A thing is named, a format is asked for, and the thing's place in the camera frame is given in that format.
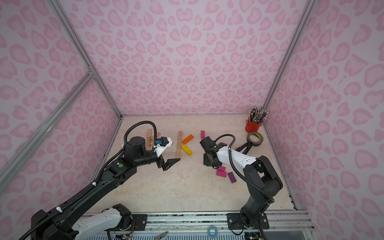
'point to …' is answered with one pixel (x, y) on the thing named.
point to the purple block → (232, 178)
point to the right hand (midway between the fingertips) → (208, 162)
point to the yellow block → (187, 149)
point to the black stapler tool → (246, 149)
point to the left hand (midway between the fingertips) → (177, 152)
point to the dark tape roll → (254, 144)
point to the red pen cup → (252, 127)
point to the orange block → (187, 139)
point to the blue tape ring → (210, 227)
